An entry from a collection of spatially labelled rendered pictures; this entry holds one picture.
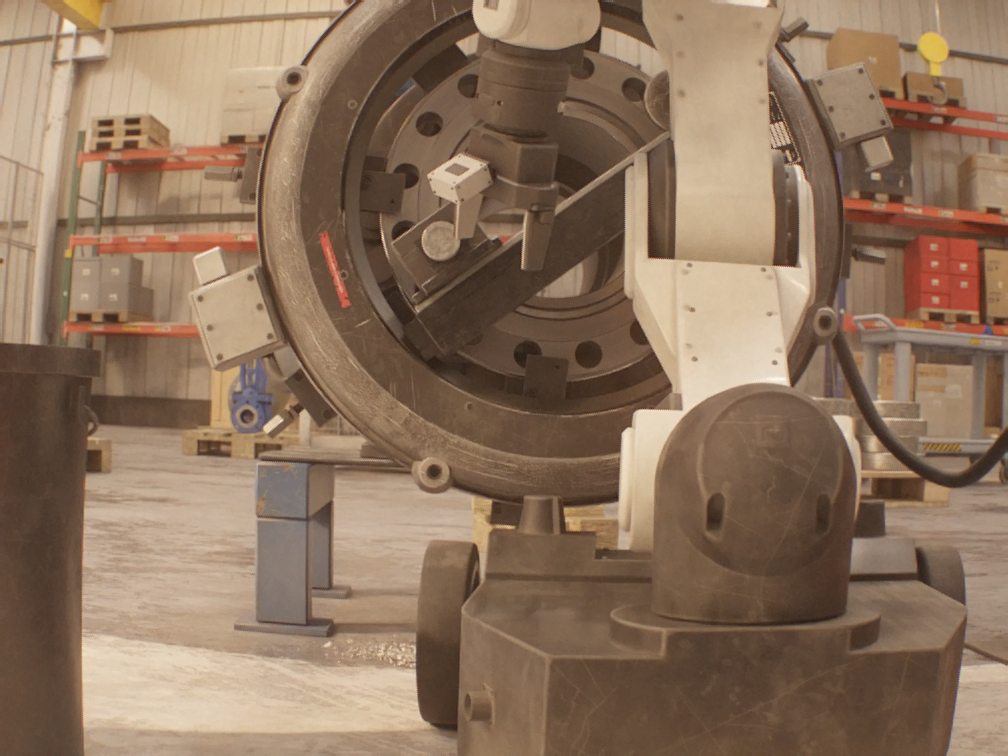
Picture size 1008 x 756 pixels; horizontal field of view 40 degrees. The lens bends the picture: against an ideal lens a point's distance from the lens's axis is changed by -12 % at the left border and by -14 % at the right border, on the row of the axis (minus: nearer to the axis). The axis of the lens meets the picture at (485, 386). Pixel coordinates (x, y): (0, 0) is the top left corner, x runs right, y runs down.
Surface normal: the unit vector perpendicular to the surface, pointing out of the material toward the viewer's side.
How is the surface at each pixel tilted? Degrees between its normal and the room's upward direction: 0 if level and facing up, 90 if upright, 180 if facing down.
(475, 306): 90
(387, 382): 90
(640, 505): 103
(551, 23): 110
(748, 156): 73
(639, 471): 84
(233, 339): 90
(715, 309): 40
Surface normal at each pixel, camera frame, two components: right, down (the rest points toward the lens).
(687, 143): -0.07, -0.31
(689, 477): -0.83, -0.10
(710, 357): -0.02, -0.78
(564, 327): 0.03, -0.02
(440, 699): -0.05, 0.60
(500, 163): -0.77, 0.11
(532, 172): 0.62, 0.36
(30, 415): 0.78, 0.07
